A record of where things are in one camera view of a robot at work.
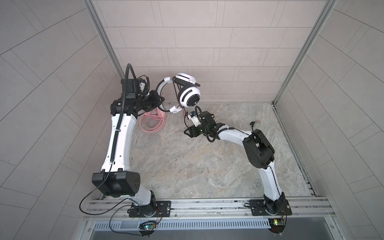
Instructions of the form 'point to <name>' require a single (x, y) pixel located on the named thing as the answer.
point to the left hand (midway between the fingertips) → (167, 95)
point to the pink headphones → (153, 122)
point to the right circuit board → (277, 225)
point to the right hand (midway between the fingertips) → (187, 130)
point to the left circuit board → (147, 228)
